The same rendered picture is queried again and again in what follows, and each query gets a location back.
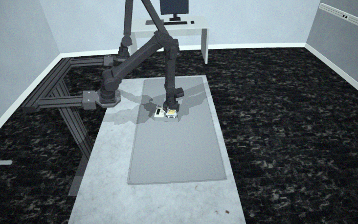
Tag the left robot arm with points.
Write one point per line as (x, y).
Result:
(126, 40)

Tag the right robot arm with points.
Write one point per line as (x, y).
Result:
(114, 76)

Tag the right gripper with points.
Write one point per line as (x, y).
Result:
(171, 105)

